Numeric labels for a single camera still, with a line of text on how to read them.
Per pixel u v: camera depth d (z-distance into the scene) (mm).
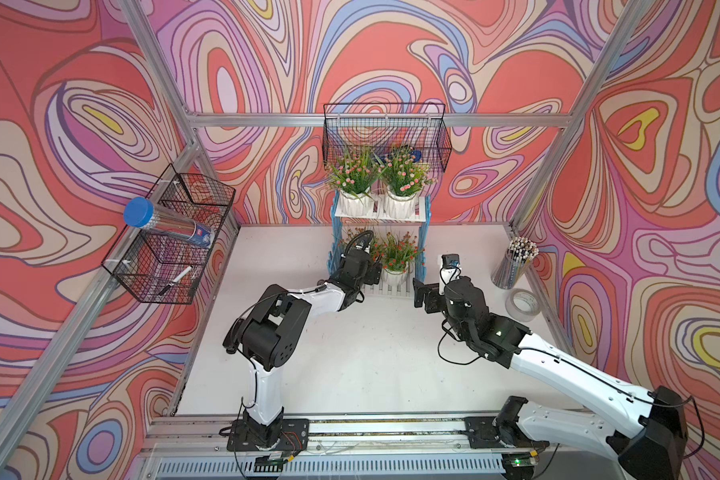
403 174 721
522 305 952
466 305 528
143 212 617
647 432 387
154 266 730
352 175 750
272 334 512
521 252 885
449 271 625
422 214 856
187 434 754
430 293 651
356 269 759
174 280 731
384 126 886
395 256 908
